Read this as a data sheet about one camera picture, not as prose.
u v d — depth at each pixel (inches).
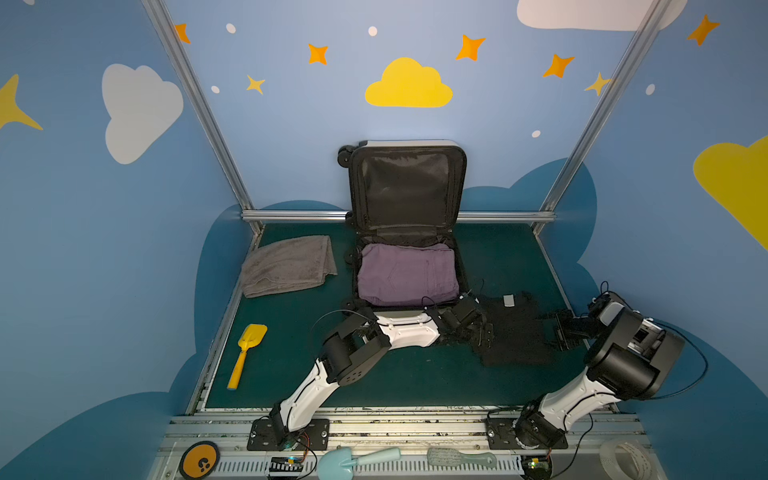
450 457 27.7
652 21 27.7
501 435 29.1
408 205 41.0
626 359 19.1
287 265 41.4
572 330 32.1
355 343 22.7
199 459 27.8
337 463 27.8
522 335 36.2
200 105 33.1
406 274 39.2
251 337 34.9
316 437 28.9
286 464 28.8
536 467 28.9
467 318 28.2
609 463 27.5
